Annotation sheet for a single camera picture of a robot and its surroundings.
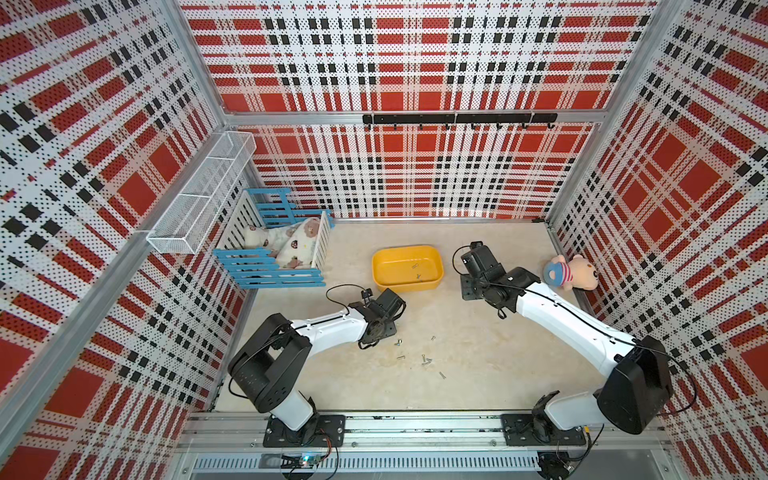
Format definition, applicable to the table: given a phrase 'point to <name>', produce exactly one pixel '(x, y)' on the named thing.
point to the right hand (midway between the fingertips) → (477, 281)
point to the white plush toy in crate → (292, 245)
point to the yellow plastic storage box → (407, 268)
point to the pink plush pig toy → (575, 273)
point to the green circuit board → (309, 461)
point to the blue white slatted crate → (255, 268)
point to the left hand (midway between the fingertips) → (388, 328)
